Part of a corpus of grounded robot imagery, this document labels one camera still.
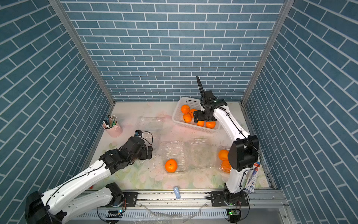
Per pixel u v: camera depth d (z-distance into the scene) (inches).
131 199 29.0
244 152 18.7
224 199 26.2
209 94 27.3
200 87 27.3
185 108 42.6
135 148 23.1
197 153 36.2
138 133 27.3
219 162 35.0
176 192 29.3
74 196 17.3
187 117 40.9
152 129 41.1
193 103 44.0
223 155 33.5
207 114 28.6
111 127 36.7
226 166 31.7
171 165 31.7
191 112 42.3
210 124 39.7
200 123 40.1
